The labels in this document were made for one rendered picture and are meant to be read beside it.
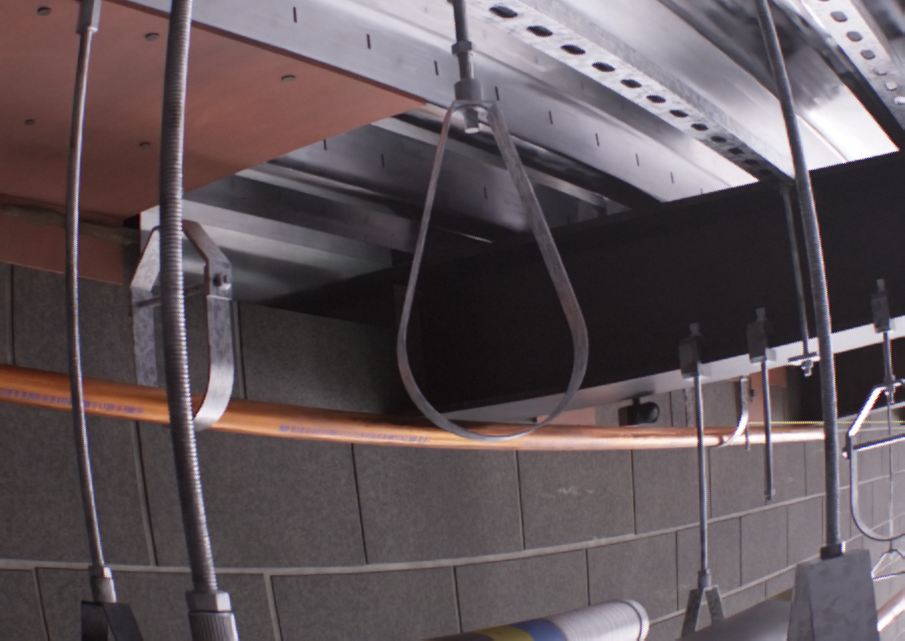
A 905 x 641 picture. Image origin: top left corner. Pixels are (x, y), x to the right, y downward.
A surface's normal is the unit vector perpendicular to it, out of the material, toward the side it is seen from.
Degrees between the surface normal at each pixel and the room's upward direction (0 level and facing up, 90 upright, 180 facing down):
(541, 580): 90
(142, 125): 180
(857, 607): 57
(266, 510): 90
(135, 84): 180
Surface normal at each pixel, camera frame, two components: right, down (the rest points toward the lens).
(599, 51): 0.09, 0.97
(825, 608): -0.14, -0.69
